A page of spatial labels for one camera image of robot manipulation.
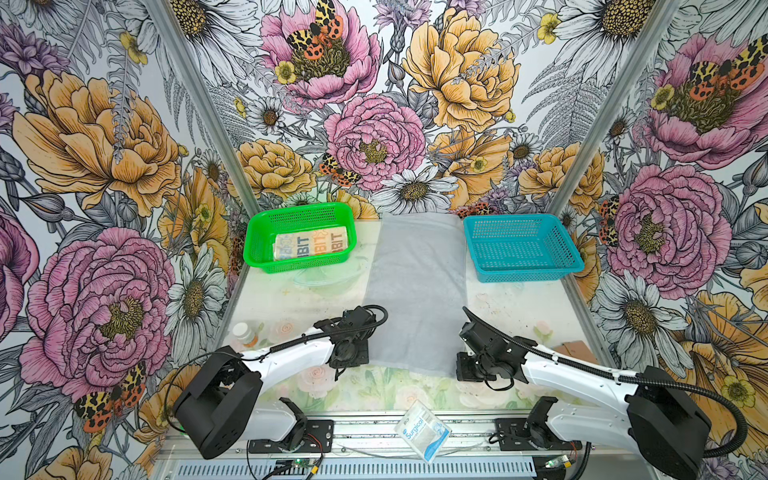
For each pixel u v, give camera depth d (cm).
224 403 42
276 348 50
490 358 71
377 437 76
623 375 46
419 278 105
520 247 115
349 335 68
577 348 89
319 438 73
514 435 74
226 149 98
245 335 85
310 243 110
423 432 75
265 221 114
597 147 97
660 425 42
